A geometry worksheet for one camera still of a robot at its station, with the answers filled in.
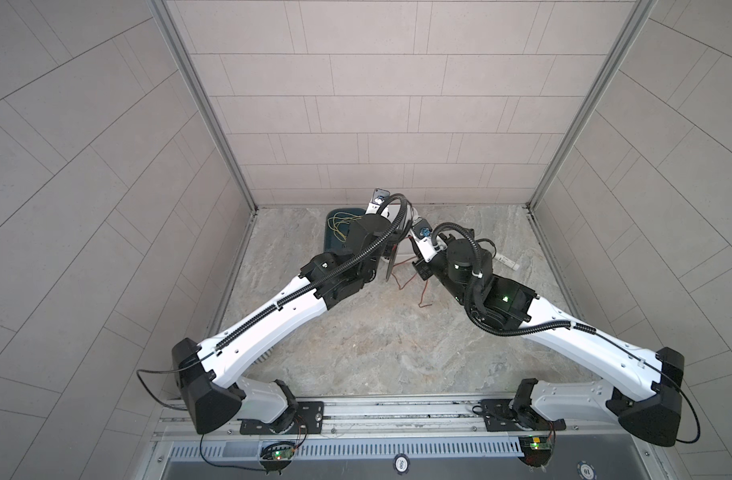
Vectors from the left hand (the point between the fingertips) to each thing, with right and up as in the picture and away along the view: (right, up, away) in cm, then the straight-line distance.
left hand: (387, 215), depth 68 cm
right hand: (+6, -4, -1) cm, 7 cm away
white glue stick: (+41, -14, +31) cm, 53 cm away
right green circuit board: (+34, -54, 0) cm, 64 cm away
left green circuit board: (-24, -52, -3) cm, 58 cm away
